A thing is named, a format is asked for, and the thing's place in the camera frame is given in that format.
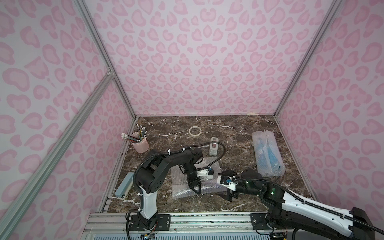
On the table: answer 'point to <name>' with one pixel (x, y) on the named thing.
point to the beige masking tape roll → (195, 127)
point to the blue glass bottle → (261, 159)
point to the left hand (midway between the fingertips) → (197, 188)
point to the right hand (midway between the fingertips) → (219, 182)
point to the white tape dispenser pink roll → (214, 147)
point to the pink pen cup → (142, 146)
